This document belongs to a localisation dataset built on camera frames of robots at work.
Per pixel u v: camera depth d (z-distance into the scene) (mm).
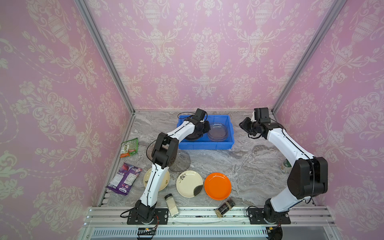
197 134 966
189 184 874
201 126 895
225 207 744
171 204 759
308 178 445
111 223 731
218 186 831
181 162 937
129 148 980
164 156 610
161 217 744
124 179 836
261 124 666
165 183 833
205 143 902
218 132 1023
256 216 729
